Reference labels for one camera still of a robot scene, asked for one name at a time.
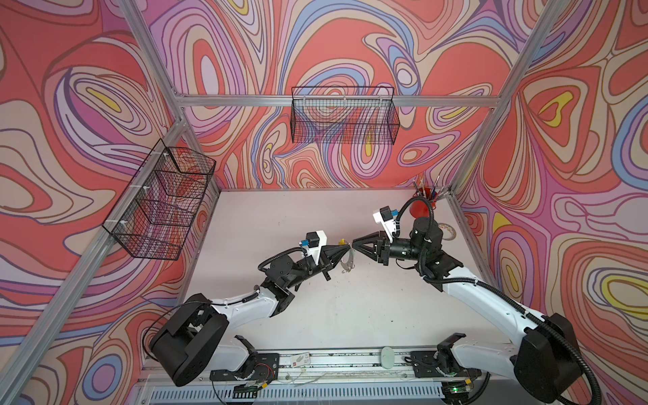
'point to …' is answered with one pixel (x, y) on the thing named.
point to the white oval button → (387, 357)
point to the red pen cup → (419, 208)
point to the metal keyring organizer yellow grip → (348, 261)
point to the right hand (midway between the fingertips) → (356, 250)
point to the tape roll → (448, 233)
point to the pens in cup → (444, 191)
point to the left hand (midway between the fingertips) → (351, 249)
